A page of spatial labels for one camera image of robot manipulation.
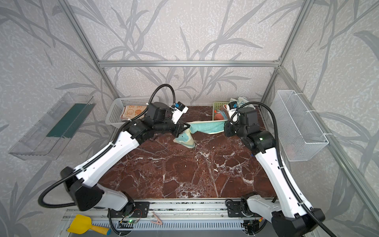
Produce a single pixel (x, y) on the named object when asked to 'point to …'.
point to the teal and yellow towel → (186, 138)
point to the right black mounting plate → (238, 209)
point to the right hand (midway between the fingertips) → (227, 117)
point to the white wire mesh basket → (300, 138)
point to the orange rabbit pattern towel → (130, 111)
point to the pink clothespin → (159, 221)
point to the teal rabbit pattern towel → (241, 100)
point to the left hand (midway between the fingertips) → (190, 121)
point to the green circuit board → (128, 221)
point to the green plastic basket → (218, 105)
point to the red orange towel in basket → (220, 114)
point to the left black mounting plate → (132, 209)
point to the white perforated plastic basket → (113, 117)
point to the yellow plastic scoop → (83, 224)
